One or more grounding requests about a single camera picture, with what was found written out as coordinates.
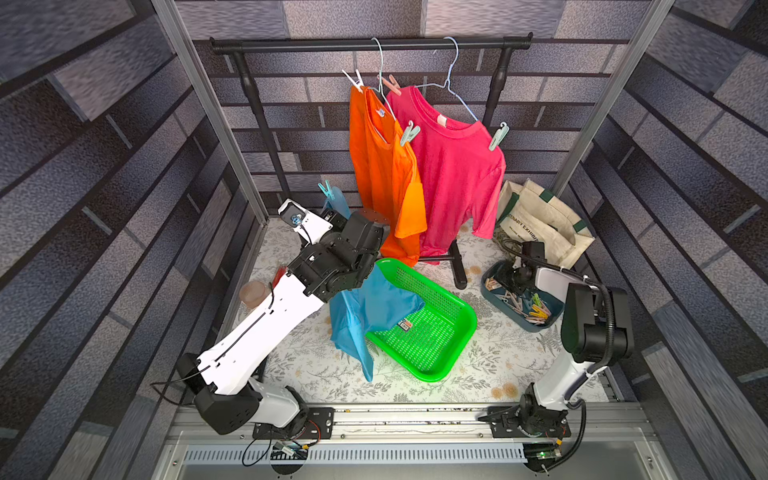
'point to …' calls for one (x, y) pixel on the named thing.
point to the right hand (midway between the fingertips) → (497, 275)
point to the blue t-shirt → (358, 314)
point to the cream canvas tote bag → (529, 213)
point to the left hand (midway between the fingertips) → (314, 212)
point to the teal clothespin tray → (531, 311)
